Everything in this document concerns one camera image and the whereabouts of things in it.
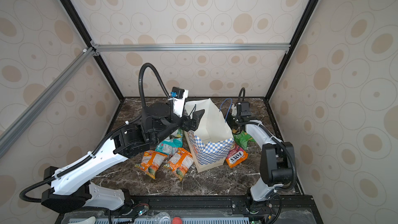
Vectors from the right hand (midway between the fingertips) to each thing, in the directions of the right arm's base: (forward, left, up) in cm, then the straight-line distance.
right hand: (222, 119), depth 91 cm
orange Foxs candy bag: (-18, -7, -11) cm, 22 cm away
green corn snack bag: (-9, -12, -9) cm, 17 cm away
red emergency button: (-48, +23, -9) cm, 54 cm away
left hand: (-19, +13, +31) cm, 39 cm away
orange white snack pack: (-22, +39, -7) cm, 46 cm away
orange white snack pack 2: (-23, +24, -8) cm, 34 cm away
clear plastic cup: (-47, +30, -12) cm, 57 cm away
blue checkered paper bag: (-22, +8, +14) cm, 27 cm away
